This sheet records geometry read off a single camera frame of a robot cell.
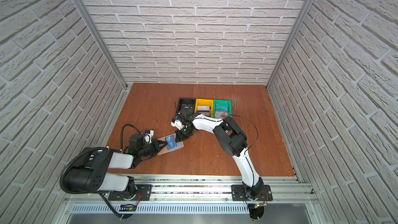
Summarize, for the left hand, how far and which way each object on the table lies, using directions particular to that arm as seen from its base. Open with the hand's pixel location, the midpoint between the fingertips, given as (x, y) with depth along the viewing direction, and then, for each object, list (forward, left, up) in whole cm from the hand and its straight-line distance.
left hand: (168, 141), depth 89 cm
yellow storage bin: (+25, -23, +5) cm, 34 cm away
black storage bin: (+27, -10, -1) cm, 28 cm away
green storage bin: (+30, -37, -3) cm, 48 cm away
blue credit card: (0, -2, -1) cm, 2 cm away
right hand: (+1, -5, -1) cm, 6 cm away
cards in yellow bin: (+21, -23, +1) cm, 31 cm away
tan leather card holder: (-5, +2, -2) cm, 6 cm away
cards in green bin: (+19, -34, +1) cm, 39 cm away
